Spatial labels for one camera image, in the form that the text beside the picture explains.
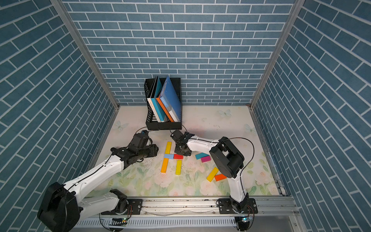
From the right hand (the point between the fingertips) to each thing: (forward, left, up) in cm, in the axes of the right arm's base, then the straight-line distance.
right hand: (179, 152), depth 94 cm
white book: (+17, +18, +28) cm, 37 cm away
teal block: (0, -14, -1) cm, 14 cm away
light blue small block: (-3, +7, 0) cm, 7 cm away
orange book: (+19, +10, +20) cm, 29 cm away
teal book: (+18, +15, +26) cm, 35 cm away
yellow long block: (+3, +8, 0) cm, 9 cm away
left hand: (-4, +11, +10) cm, 15 cm away
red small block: (-3, 0, +1) cm, 3 cm away
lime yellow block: (-10, -1, 0) cm, 10 cm away
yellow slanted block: (-12, -22, 0) cm, 25 cm away
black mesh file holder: (+24, +25, 0) cm, 34 cm away
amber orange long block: (-9, +8, -1) cm, 12 cm away
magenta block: (-3, -18, 0) cm, 18 cm away
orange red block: (-13, -26, -1) cm, 30 cm away
